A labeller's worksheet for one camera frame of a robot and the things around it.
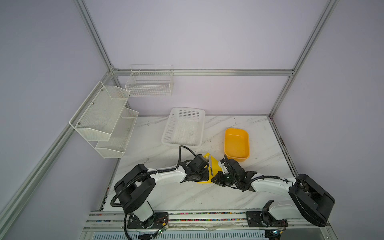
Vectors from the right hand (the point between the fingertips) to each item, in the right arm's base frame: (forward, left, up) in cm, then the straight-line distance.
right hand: (210, 180), depth 83 cm
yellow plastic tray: (+27, -20, -2) cm, 33 cm away
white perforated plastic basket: (+44, +18, -4) cm, 48 cm away
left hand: (+2, +1, -1) cm, 3 cm away
